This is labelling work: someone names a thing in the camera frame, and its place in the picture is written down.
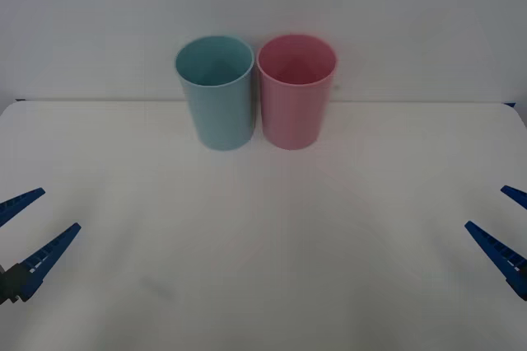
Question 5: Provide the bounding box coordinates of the pale blue plastic bin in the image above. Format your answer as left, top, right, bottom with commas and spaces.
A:
174, 35, 254, 152

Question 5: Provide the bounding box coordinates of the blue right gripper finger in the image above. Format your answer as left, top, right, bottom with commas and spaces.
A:
464, 220, 527, 302
500, 185, 527, 209

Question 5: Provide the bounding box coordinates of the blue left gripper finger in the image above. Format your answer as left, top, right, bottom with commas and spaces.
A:
0, 187, 47, 227
0, 222, 82, 307

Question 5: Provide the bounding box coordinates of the pink plastic bin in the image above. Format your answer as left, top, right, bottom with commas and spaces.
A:
255, 33, 338, 151

